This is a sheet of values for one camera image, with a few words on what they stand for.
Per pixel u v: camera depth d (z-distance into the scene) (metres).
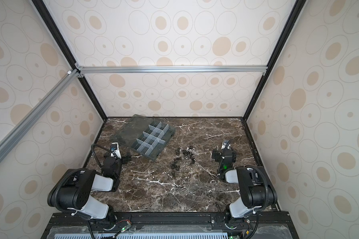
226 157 0.71
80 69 0.90
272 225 0.73
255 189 0.45
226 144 0.83
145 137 1.06
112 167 0.70
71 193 0.44
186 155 0.97
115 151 0.77
